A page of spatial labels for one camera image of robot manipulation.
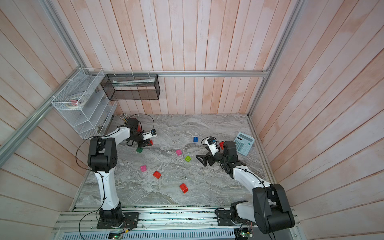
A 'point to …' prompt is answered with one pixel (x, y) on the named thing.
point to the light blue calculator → (243, 143)
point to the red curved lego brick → (221, 144)
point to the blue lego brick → (195, 139)
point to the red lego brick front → (184, 187)
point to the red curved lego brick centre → (157, 174)
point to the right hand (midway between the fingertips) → (202, 150)
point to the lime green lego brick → (188, 158)
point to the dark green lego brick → (139, 149)
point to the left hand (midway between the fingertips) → (148, 142)
